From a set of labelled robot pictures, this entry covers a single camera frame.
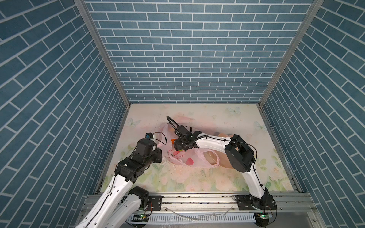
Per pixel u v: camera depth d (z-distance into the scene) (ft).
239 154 1.79
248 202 2.41
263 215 2.35
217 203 2.47
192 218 2.32
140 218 2.37
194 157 2.75
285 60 3.06
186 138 2.42
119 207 1.81
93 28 2.54
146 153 1.90
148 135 2.16
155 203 2.43
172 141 2.85
